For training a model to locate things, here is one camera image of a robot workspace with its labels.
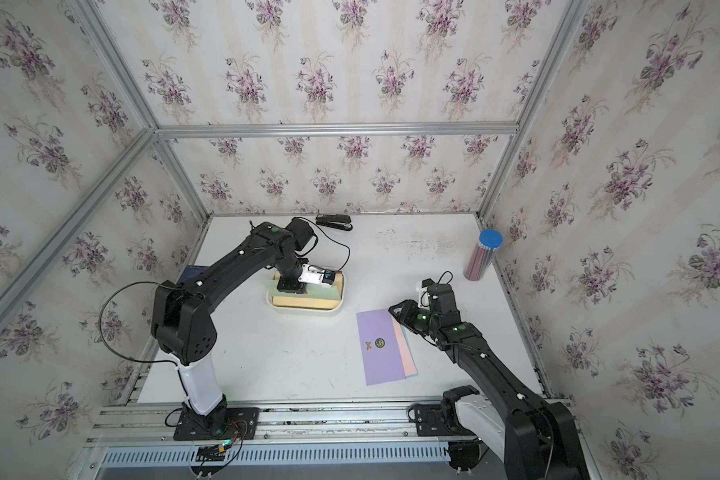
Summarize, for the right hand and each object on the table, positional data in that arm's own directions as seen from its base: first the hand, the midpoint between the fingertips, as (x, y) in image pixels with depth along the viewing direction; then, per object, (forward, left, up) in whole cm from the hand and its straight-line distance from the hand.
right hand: (395, 311), depth 83 cm
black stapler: (+41, +22, -6) cm, 47 cm away
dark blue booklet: (+19, +71, -9) cm, 74 cm away
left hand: (+7, +27, +2) cm, 28 cm away
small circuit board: (-33, +44, -10) cm, 56 cm away
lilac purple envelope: (-9, +4, -9) cm, 14 cm away
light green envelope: (+2, +23, +7) cm, 24 cm away
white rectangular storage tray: (+6, +39, -4) cm, 39 cm away
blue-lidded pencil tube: (+18, -28, +4) cm, 33 cm away
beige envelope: (+5, +21, -6) cm, 22 cm away
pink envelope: (-11, -4, -10) cm, 15 cm away
